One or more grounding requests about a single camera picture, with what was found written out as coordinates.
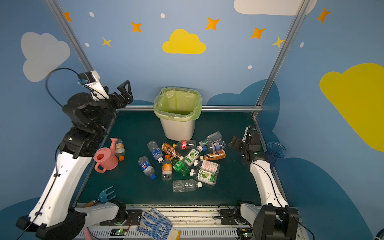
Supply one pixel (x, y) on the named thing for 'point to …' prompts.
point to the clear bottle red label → (185, 145)
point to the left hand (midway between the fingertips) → (120, 85)
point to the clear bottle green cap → (215, 137)
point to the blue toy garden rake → (103, 198)
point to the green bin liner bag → (183, 103)
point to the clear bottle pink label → (207, 165)
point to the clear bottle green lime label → (204, 176)
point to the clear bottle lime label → (192, 155)
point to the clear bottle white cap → (185, 185)
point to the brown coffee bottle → (170, 150)
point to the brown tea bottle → (217, 154)
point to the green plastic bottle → (181, 167)
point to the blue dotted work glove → (161, 228)
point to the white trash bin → (178, 130)
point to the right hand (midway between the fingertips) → (240, 139)
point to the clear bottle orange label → (167, 170)
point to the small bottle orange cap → (120, 151)
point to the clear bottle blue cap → (148, 170)
